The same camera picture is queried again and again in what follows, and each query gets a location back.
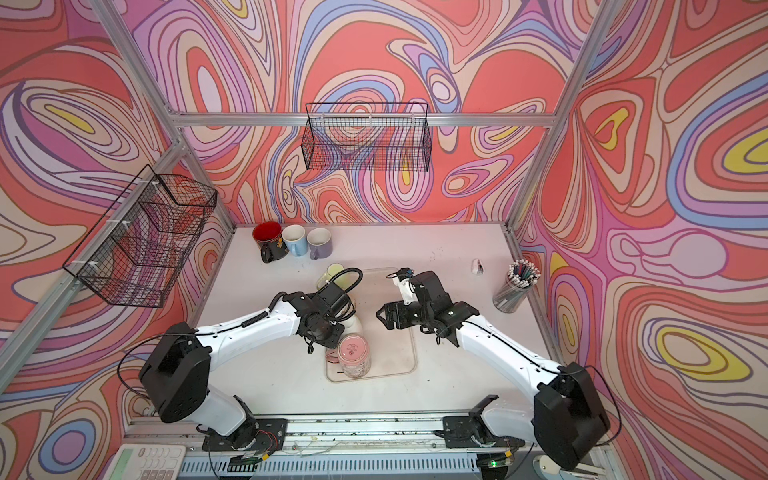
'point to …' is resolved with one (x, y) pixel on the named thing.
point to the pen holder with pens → (521, 275)
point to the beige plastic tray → (393, 351)
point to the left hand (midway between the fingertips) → (338, 336)
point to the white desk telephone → (137, 461)
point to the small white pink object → (477, 267)
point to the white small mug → (352, 325)
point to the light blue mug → (295, 237)
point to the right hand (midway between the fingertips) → (393, 317)
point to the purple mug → (320, 243)
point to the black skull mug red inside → (268, 237)
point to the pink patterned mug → (353, 351)
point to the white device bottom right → (547, 469)
